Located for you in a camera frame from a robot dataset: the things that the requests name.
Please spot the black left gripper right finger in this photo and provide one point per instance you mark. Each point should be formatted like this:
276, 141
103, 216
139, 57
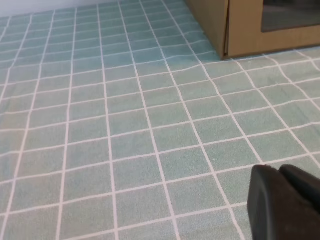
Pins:
306, 184

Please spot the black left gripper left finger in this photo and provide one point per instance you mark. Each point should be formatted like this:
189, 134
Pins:
276, 210

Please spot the lower brown cardboard shoebox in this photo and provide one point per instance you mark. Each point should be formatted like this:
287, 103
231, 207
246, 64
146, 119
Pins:
239, 28

